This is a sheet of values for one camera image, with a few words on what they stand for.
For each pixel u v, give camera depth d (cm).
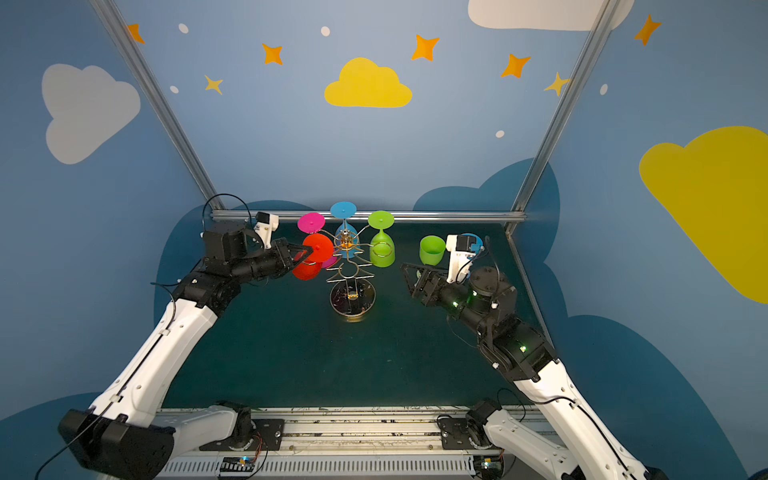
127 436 36
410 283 104
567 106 85
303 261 69
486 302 43
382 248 87
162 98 84
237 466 73
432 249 99
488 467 73
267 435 74
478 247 52
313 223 81
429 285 52
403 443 74
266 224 65
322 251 73
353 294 98
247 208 119
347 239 78
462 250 53
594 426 40
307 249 70
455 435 75
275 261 62
